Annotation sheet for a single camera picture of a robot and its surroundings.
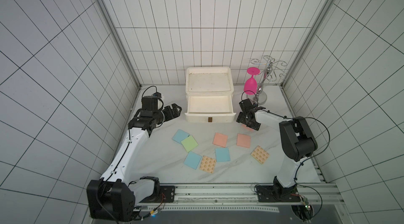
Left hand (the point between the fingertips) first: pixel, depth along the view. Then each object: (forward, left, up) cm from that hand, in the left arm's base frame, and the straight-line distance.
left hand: (173, 114), depth 80 cm
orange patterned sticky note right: (-14, -47, -19) cm, 53 cm away
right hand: (+7, -40, -19) cm, 44 cm away
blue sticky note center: (-14, -27, -19) cm, 36 cm away
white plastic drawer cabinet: (+21, -19, +4) cm, 28 cm away
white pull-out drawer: (+5, -19, -3) cm, 20 cm away
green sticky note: (-8, -7, -19) cm, 22 cm away
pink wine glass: (+24, -45, -2) cm, 51 cm away
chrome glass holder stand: (+27, -56, +6) cm, 62 cm away
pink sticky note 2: (-6, -39, -18) cm, 44 cm away
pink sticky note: (-5, -26, -19) cm, 32 cm away
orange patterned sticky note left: (-20, -18, -18) cm, 33 cm away
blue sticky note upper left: (-3, -1, -20) cm, 20 cm away
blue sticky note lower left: (-17, -10, -19) cm, 28 cm away
